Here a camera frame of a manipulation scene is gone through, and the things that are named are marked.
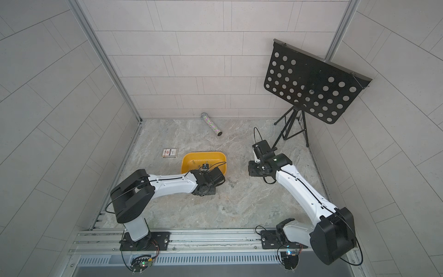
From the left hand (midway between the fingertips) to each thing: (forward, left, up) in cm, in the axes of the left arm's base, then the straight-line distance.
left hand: (213, 190), depth 89 cm
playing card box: (+20, +26, +5) cm, 34 cm away
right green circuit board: (-29, -33, +3) cm, 44 cm away
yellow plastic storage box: (+16, +11, +4) cm, 20 cm away
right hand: (+5, -18, +15) cm, 24 cm away
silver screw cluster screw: (+2, -9, +4) cm, 10 cm away
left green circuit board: (-31, +26, +4) cm, 41 cm away
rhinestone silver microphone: (+48, +8, +7) cm, 49 cm away
